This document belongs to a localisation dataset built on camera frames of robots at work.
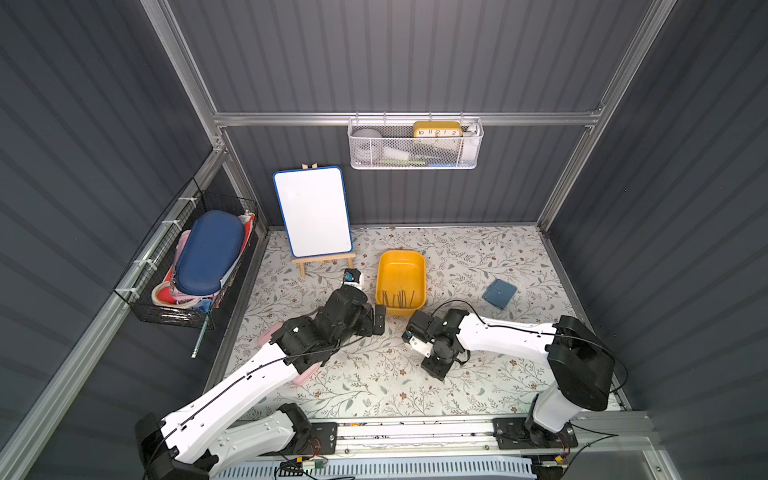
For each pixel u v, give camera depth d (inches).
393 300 39.0
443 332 24.2
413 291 39.9
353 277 24.8
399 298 39.1
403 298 39.0
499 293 39.0
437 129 34.2
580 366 18.2
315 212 37.0
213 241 28.9
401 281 41.7
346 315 20.6
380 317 25.3
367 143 32.5
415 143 35.3
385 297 39.1
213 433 16.1
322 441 29.0
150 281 24.9
